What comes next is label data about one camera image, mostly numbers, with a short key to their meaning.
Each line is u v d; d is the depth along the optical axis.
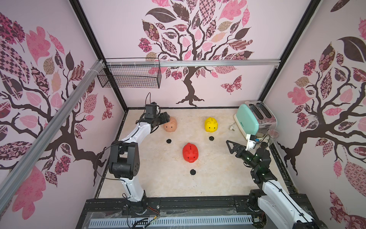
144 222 0.72
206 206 0.75
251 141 0.72
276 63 0.95
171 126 0.99
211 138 1.01
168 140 1.00
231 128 1.05
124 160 0.48
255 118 0.90
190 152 0.84
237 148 0.70
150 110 0.74
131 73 0.95
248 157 0.69
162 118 0.84
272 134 0.86
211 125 1.00
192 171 0.86
